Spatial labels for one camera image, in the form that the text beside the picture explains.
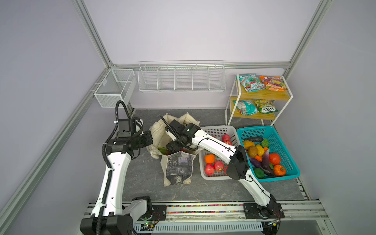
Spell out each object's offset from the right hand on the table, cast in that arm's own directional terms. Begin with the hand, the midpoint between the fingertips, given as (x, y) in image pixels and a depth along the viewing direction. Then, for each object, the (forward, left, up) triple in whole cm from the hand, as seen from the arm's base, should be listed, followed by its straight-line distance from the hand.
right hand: (175, 146), depth 86 cm
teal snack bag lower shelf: (+26, -46, +7) cm, 53 cm away
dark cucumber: (+10, -53, -8) cm, 55 cm away
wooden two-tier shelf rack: (+18, -61, +20) cm, 67 cm away
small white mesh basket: (+41, +43, +15) cm, 61 cm away
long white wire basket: (+52, -2, +14) cm, 54 cm away
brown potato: (-1, -46, -4) cm, 47 cm away
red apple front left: (-12, -20, -6) cm, 24 cm away
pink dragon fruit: (-2, +7, -2) cm, 7 cm away
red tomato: (-5, -59, -6) cm, 60 cm away
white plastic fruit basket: (+13, -33, -7) cm, 36 cm away
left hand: (-3, +10, +13) cm, 17 cm away
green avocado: (-13, -48, -7) cm, 51 cm away
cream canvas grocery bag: (-14, -3, +6) cm, 16 cm away
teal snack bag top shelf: (+28, -45, +24) cm, 58 cm away
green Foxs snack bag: (+26, -59, +7) cm, 65 cm away
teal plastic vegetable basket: (+4, -63, -7) cm, 64 cm away
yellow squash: (+6, -46, -6) cm, 46 cm away
